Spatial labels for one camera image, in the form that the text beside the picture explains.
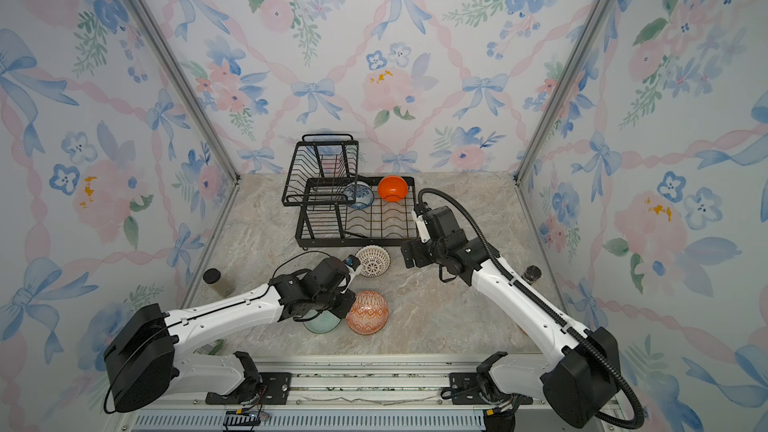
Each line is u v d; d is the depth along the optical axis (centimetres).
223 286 84
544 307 44
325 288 64
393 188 110
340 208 84
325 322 80
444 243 58
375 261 95
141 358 41
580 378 39
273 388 75
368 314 84
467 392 72
